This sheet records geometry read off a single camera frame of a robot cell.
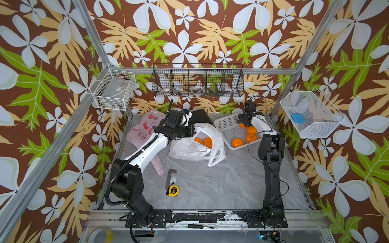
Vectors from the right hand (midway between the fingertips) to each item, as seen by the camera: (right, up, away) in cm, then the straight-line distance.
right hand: (243, 119), depth 111 cm
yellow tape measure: (-48, -42, -29) cm, 70 cm away
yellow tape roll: (-77, -58, -41) cm, 105 cm away
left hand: (-35, -7, -28) cm, 45 cm away
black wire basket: (-35, +25, -13) cm, 45 cm away
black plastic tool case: (-33, +2, +1) cm, 33 cm away
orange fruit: (-34, -15, -11) cm, 39 cm away
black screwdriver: (-34, -55, -39) cm, 75 cm away
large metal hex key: (-52, -37, -22) cm, 68 cm away
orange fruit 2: (-8, -16, -12) cm, 22 cm away
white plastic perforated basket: (-12, -8, -1) cm, 14 cm away
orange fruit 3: (-5, -5, -12) cm, 14 cm away
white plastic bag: (-41, -19, -27) cm, 52 cm away
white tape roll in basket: (-35, +19, -12) cm, 41 cm away
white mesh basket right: (+28, +1, -27) cm, 39 cm away
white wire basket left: (-84, +16, -25) cm, 89 cm away
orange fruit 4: (+1, -13, -9) cm, 16 cm away
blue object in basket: (+21, -1, -28) cm, 35 cm away
